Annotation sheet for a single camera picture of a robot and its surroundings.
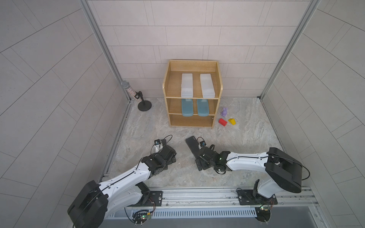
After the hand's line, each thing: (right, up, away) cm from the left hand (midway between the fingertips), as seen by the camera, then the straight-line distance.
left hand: (169, 156), depth 86 cm
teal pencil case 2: (+21, +30, +3) cm, 36 cm away
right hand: (+19, -4, 0) cm, 20 cm away
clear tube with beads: (-26, +43, 0) cm, 51 cm away
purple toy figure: (+38, +26, +18) cm, 49 cm away
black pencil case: (+15, +5, +5) cm, 16 cm away
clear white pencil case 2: (+22, +40, -8) cm, 46 cm away
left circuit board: (-11, -22, -20) cm, 32 cm away
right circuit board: (+48, -22, -18) cm, 56 cm away
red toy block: (+36, +19, +15) cm, 43 cm away
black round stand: (-24, +31, +26) cm, 47 cm away
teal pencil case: (+11, +30, +3) cm, 32 cm away
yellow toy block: (+43, +20, +16) cm, 50 cm away
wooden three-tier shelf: (+2, +43, -3) cm, 43 cm away
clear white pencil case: (+11, +39, -8) cm, 42 cm away
